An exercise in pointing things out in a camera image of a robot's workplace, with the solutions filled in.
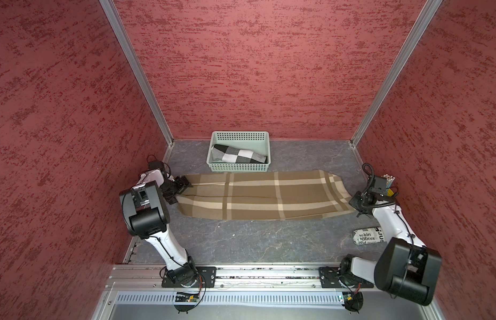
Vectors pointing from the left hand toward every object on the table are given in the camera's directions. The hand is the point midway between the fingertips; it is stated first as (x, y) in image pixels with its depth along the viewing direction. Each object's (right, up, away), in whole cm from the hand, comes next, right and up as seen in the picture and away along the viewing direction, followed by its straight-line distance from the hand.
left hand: (187, 193), depth 94 cm
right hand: (+78, -4, -8) cm, 79 cm away
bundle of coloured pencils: (+91, +8, -11) cm, 92 cm away
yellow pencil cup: (+94, +2, -7) cm, 95 cm away
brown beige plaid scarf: (+52, -2, +3) cm, 52 cm away
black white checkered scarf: (+16, +20, +12) cm, 29 cm away
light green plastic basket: (+34, +28, +24) cm, 50 cm away
